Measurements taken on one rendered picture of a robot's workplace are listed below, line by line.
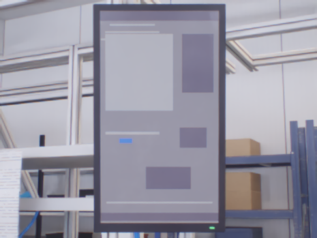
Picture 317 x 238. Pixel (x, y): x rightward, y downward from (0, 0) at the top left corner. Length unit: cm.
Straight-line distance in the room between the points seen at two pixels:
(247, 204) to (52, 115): 264
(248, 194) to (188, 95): 321
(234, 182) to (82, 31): 266
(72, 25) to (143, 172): 497
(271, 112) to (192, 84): 370
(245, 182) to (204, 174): 317
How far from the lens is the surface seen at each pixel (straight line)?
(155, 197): 112
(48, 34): 619
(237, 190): 430
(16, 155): 159
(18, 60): 244
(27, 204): 168
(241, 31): 204
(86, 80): 280
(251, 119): 482
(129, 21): 112
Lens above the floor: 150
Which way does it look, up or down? 10 degrees up
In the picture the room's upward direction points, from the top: straight up
